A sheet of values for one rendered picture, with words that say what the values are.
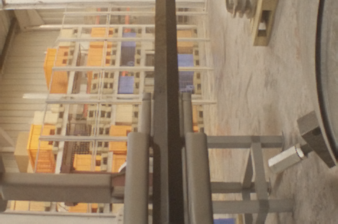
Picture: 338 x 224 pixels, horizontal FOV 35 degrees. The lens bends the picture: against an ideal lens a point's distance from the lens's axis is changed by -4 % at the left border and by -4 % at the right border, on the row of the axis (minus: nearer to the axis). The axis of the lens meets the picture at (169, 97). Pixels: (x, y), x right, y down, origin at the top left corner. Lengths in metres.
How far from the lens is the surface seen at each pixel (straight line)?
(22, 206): 12.24
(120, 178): 4.77
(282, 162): 0.67
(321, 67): 0.47
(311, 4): 0.44
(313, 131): 0.63
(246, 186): 5.35
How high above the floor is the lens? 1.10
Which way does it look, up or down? 1 degrees down
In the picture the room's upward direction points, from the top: 90 degrees counter-clockwise
